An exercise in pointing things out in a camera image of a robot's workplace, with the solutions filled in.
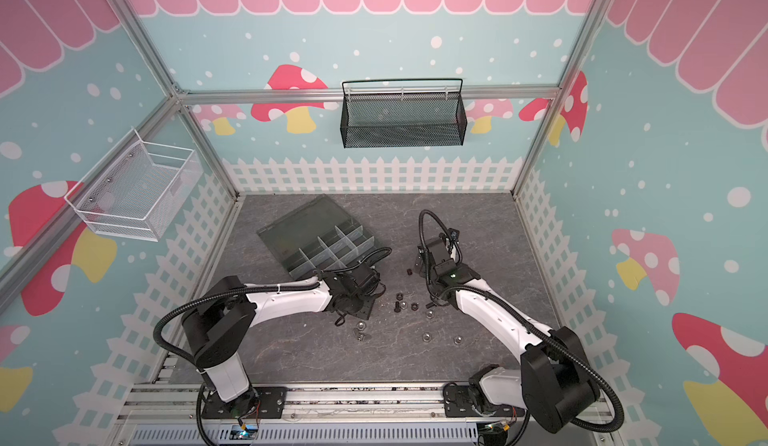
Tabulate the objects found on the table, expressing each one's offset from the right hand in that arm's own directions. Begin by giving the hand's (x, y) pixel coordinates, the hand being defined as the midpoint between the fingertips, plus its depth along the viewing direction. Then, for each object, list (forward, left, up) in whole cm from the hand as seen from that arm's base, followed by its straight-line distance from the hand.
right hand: (433, 260), depth 87 cm
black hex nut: (-6, +10, -12) cm, 16 cm away
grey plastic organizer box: (+20, +39, -14) cm, 46 cm away
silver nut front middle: (-18, +2, -12) cm, 22 cm away
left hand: (-11, +21, -12) cm, 26 cm away
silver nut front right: (-19, -6, -11) cm, 23 cm away
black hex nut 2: (+3, +7, -11) cm, 13 cm away
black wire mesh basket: (+37, +10, +23) cm, 45 cm away
